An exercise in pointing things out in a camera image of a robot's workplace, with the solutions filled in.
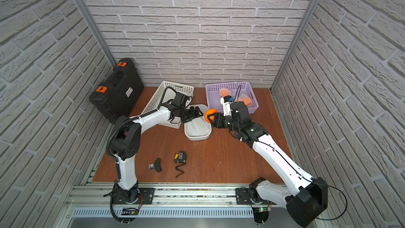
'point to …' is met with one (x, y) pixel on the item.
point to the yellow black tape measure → (180, 157)
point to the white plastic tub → (190, 132)
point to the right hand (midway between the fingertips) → (215, 116)
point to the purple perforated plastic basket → (215, 91)
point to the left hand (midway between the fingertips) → (202, 114)
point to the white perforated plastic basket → (164, 97)
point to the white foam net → (200, 125)
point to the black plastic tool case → (114, 99)
